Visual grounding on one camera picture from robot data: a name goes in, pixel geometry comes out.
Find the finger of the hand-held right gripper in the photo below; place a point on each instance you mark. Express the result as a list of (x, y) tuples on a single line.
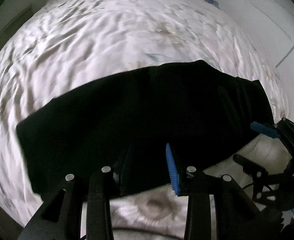
[(264, 130), (249, 165)]

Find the black pants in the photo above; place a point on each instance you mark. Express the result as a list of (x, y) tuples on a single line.
[(137, 110)]

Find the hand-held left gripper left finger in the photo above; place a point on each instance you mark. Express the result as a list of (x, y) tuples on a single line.
[(99, 187)]

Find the white floral duvet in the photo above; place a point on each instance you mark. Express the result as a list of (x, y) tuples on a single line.
[(87, 30)]

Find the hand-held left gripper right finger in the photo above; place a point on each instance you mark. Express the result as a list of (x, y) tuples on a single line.
[(172, 170)]

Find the blue item on nightstand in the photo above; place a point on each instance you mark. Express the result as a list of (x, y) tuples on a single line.
[(212, 2)]

